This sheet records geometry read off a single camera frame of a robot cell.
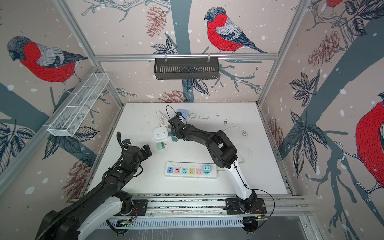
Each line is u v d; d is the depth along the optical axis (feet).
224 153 1.84
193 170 2.74
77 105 2.55
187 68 3.44
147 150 2.56
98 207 1.66
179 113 2.94
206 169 2.61
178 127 2.54
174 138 3.21
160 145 3.11
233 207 2.39
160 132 3.31
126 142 2.43
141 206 2.43
